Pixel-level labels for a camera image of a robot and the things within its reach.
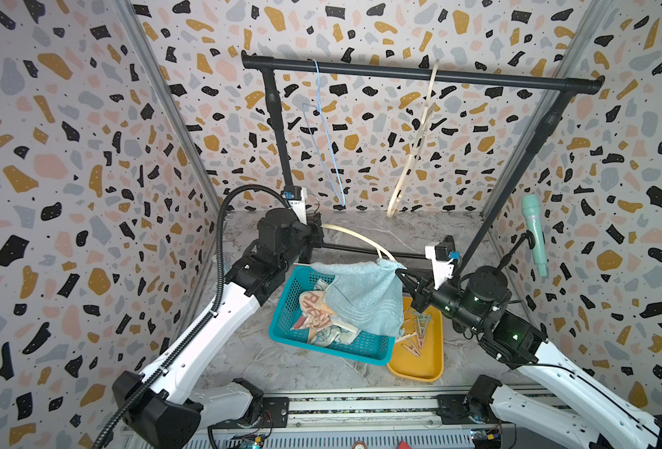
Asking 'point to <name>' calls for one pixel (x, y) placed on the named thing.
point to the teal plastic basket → (291, 282)
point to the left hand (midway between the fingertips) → (323, 213)
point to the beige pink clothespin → (411, 348)
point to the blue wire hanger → (324, 167)
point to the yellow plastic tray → (419, 352)
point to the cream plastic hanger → (380, 252)
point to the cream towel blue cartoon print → (333, 333)
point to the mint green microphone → (531, 208)
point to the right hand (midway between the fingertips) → (404, 271)
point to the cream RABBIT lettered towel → (316, 312)
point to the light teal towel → (366, 294)
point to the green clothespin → (423, 320)
